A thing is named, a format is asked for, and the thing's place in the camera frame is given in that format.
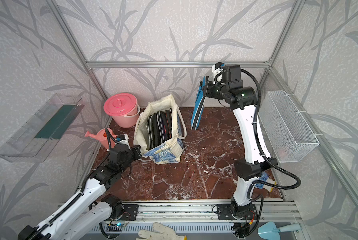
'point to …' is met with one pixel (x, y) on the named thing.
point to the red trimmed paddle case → (168, 124)
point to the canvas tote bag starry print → (170, 152)
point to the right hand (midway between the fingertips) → (201, 87)
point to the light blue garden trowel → (268, 230)
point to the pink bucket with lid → (124, 109)
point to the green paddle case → (152, 131)
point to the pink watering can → (102, 135)
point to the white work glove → (160, 232)
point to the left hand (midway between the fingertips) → (141, 146)
